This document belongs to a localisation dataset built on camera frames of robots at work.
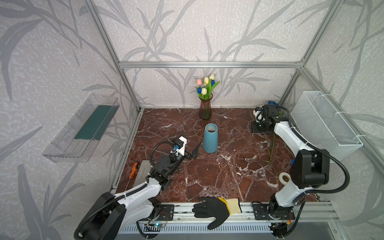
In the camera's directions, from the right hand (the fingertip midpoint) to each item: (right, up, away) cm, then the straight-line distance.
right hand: (253, 122), depth 92 cm
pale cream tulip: (-31, +19, -3) cm, 36 cm away
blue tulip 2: (-25, +26, +5) cm, 36 cm away
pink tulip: (-34, +26, +4) cm, 43 cm away
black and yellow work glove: (-23, -43, -18) cm, 52 cm away
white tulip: (-26, +30, +4) cm, 39 cm away
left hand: (-36, -5, -19) cm, 41 cm away
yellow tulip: (-29, +26, +2) cm, 39 cm away
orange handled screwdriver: (-73, -29, -6) cm, 79 cm away
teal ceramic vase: (-27, -9, -7) cm, 29 cm away
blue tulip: (-34, +20, -3) cm, 39 cm away
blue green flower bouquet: (+13, -19, +4) cm, 23 cm away
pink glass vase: (-30, +9, +15) cm, 35 cm away
